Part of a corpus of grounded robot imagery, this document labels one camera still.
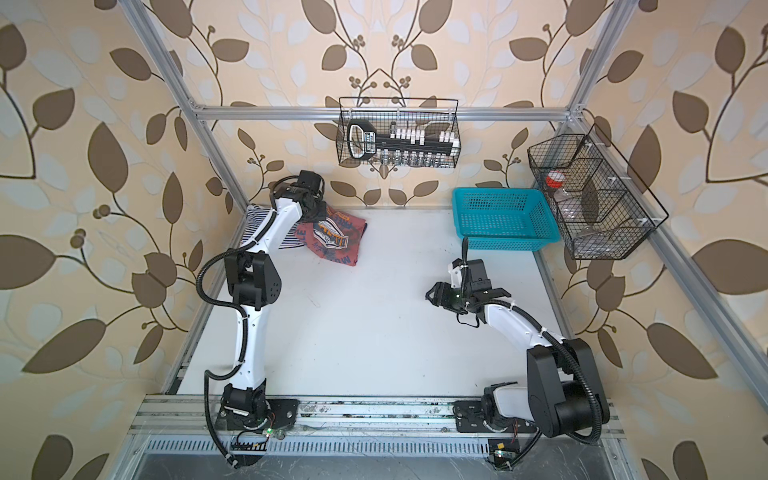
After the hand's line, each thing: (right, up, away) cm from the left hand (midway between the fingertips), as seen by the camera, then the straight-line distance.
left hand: (315, 210), depth 100 cm
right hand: (+39, -28, -13) cm, 50 cm away
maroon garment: (+6, -9, +6) cm, 12 cm away
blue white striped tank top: (-25, -3, +9) cm, 26 cm away
